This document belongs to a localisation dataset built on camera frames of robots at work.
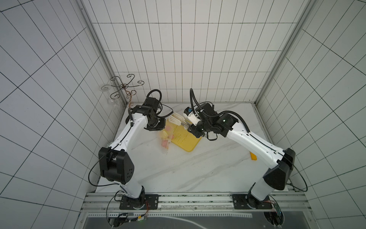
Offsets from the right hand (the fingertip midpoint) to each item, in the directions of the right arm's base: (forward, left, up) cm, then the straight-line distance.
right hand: (191, 123), depth 77 cm
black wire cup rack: (+21, +43, +8) cm, 48 cm away
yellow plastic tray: (+4, +6, -23) cm, 25 cm away
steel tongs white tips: (0, +7, +3) cm, 8 cm away
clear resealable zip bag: (+2, +16, -18) cm, 24 cm away
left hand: (-1, +18, -6) cm, 19 cm away
